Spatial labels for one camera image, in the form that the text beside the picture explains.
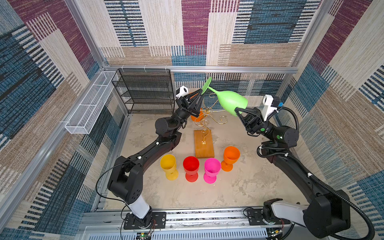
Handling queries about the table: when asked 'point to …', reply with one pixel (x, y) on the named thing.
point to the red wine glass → (191, 165)
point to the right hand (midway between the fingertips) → (233, 111)
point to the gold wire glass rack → (208, 111)
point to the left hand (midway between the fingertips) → (203, 93)
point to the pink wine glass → (212, 167)
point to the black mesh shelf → (145, 91)
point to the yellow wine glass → (168, 162)
